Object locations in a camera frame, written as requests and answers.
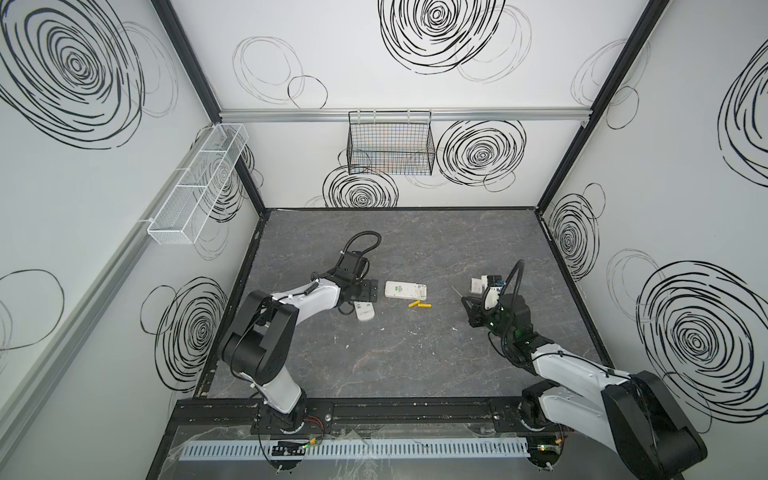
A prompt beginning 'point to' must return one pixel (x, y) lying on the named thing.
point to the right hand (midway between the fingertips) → (461, 300)
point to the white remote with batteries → (405, 290)
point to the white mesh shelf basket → (178, 220)
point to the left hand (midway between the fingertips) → (366, 287)
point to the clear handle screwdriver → (456, 291)
